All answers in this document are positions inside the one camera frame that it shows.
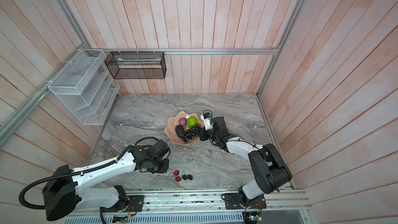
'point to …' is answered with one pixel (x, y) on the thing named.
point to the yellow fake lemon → (187, 128)
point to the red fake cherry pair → (175, 172)
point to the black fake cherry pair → (185, 177)
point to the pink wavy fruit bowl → (173, 121)
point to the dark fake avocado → (179, 130)
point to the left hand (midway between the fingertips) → (165, 172)
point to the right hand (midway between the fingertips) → (196, 130)
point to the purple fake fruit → (182, 121)
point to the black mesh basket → (137, 65)
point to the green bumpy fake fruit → (192, 121)
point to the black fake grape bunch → (189, 134)
